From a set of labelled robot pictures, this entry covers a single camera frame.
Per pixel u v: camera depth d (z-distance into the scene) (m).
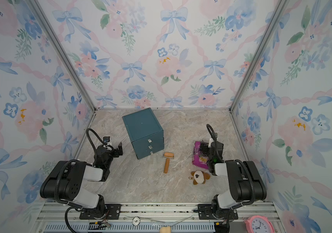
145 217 0.73
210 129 0.70
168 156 0.93
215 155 0.70
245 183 0.45
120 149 0.86
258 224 0.69
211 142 0.76
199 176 0.83
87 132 0.68
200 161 0.86
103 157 0.71
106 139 0.80
